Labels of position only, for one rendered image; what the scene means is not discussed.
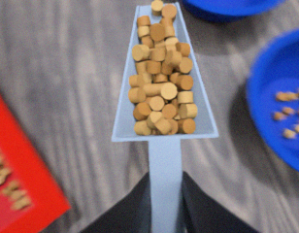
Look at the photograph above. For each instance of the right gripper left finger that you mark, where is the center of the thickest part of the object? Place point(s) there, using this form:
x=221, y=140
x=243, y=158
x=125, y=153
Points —
x=131, y=214

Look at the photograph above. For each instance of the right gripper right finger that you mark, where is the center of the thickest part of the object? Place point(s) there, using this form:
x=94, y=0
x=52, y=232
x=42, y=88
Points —
x=203, y=214

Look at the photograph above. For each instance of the red divided box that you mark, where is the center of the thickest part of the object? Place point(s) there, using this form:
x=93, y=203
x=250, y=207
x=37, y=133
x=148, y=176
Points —
x=43, y=202

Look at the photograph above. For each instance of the blue bowl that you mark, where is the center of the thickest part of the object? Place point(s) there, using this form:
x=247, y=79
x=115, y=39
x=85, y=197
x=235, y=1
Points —
x=212, y=8
x=275, y=66

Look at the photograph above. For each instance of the light blue plastic scoop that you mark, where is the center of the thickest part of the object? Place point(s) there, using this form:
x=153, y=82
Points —
x=165, y=155

